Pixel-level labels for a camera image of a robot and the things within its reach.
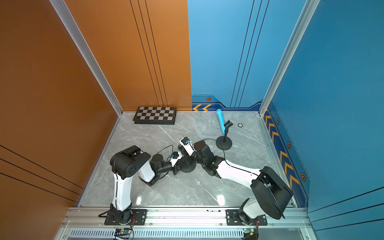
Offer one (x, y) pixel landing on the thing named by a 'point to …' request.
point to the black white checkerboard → (155, 115)
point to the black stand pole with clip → (227, 125)
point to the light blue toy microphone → (219, 113)
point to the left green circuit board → (121, 232)
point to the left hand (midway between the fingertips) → (187, 159)
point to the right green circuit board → (250, 232)
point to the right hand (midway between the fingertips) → (184, 149)
